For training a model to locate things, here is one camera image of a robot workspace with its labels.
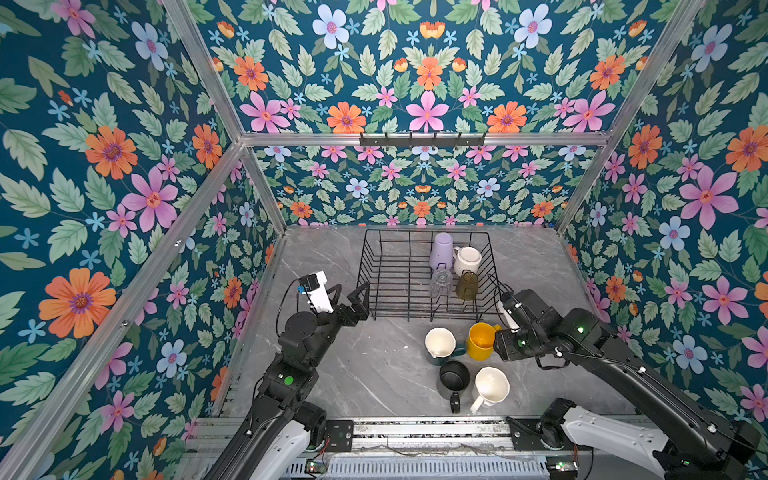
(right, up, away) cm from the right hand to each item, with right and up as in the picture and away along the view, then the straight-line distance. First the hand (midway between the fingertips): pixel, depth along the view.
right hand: (500, 345), depth 72 cm
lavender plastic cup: (-11, +23, +26) cm, 37 cm away
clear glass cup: (-12, +13, +19) cm, 27 cm away
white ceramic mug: (+1, -14, +9) cm, 17 cm away
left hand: (-34, +16, -5) cm, 38 cm away
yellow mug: (-1, -3, +15) cm, 15 cm away
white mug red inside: (-3, +21, +26) cm, 34 cm away
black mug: (-10, -12, +10) cm, 18 cm away
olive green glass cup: (-4, +12, +20) cm, 24 cm away
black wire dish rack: (-27, +19, +36) cm, 49 cm away
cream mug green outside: (-13, -4, +14) cm, 19 cm away
